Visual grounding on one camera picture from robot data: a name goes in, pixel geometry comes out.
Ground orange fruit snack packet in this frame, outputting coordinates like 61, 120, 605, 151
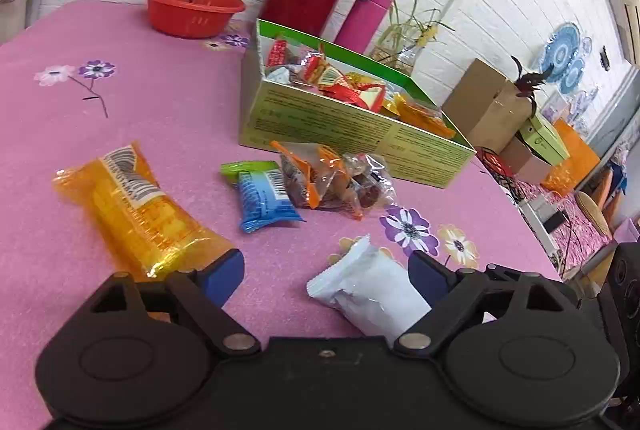
394, 94, 456, 140

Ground white foil snack packet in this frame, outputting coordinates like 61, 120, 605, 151
306, 235, 431, 344

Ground white power strip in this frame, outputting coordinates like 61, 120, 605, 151
518, 194, 562, 265

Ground pink thermos bottle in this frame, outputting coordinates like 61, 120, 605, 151
334, 0, 394, 53

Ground dark red leafy plant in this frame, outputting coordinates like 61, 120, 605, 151
511, 57, 555, 118

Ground blue green snack packet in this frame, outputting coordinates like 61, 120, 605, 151
220, 161, 304, 234

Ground green shoe box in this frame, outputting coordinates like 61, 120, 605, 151
518, 113, 570, 166

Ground yellow orange snack packet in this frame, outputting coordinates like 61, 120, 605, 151
53, 142, 233, 280

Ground blue decorative wall plates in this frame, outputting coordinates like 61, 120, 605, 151
537, 22, 592, 96

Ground red cracker snack packet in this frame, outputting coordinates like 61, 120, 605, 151
298, 52, 386, 113

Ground orange plastic bag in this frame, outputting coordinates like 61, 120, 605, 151
540, 119, 600, 196

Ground brown cardboard box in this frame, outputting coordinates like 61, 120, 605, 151
442, 59, 532, 153

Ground glass vase with plant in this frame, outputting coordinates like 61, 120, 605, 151
369, 0, 454, 76

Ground green cardboard snack box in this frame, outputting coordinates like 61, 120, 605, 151
239, 19, 476, 189

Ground red plastic basin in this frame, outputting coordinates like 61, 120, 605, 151
146, 0, 245, 39

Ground orange label pastry packet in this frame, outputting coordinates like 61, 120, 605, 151
269, 140, 363, 220

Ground clear packet dark candies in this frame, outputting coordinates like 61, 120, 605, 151
343, 153, 397, 211

